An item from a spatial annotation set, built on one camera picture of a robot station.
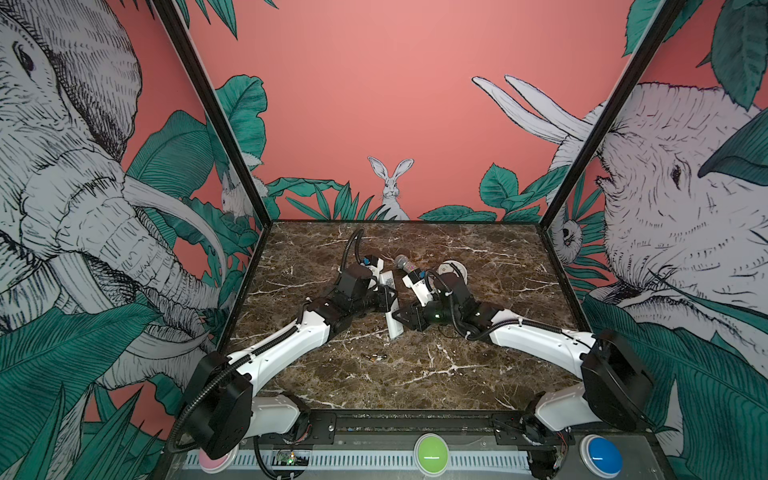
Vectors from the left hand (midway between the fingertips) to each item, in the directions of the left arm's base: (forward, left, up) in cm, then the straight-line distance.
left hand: (398, 289), depth 80 cm
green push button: (-36, -6, -16) cm, 40 cm away
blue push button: (-38, -47, -16) cm, 63 cm away
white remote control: (-9, +1, -5) cm, 10 cm away
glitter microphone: (+20, -3, -15) cm, 25 cm away
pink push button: (-36, +43, -15) cm, 58 cm away
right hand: (-6, +2, -1) cm, 7 cm away
